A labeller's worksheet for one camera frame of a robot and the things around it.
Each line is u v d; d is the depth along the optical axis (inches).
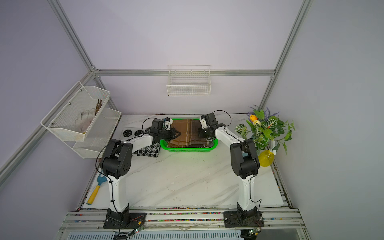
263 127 26.8
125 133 41.0
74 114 30.6
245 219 25.6
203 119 35.7
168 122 36.7
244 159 21.3
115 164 21.5
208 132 29.7
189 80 37.6
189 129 39.8
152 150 37.6
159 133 32.8
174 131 36.2
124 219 25.6
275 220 29.4
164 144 37.5
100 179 34.7
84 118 30.8
